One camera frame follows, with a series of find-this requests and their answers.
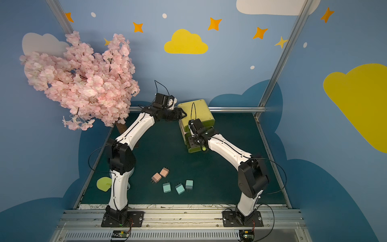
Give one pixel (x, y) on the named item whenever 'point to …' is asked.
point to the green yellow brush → (104, 183)
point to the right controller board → (246, 235)
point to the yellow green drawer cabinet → (196, 109)
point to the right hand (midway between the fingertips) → (195, 138)
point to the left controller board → (120, 234)
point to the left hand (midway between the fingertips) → (183, 113)
